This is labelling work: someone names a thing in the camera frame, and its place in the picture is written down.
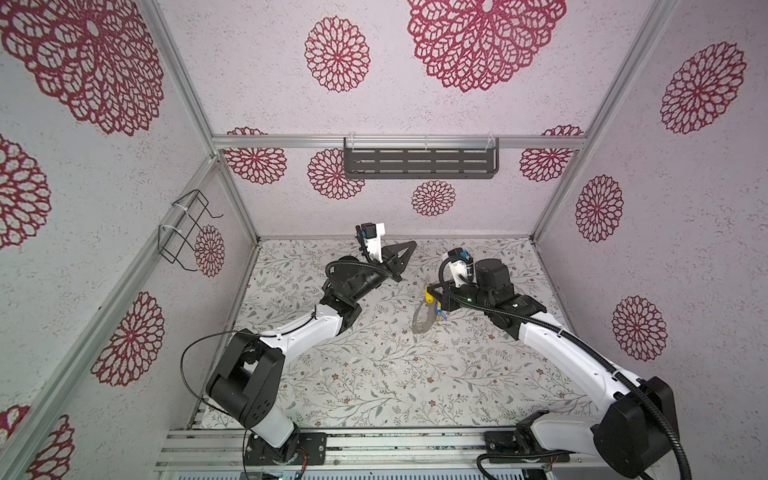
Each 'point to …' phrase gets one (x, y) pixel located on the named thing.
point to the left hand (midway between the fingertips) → (414, 247)
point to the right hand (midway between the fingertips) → (430, 284)
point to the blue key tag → (444, 315)
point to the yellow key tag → (428, 296)
